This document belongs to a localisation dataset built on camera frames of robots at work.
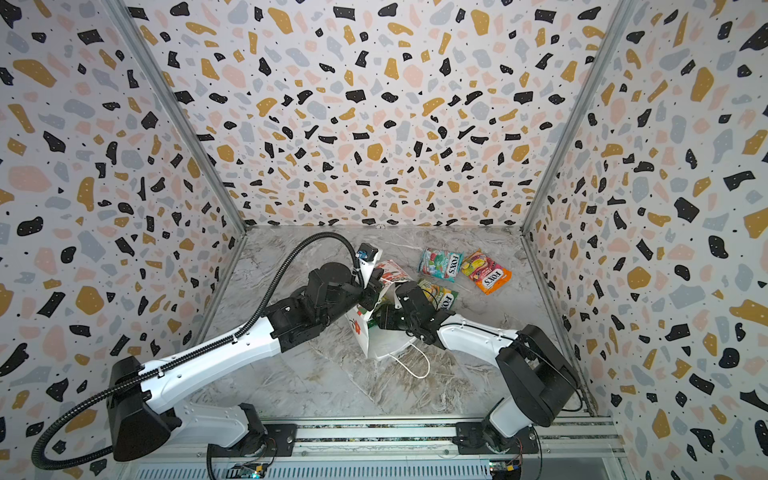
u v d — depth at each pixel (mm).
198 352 436
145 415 388
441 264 1063
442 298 985
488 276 1049
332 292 517
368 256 592
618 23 720
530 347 502
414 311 676
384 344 798
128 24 704
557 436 763
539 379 444
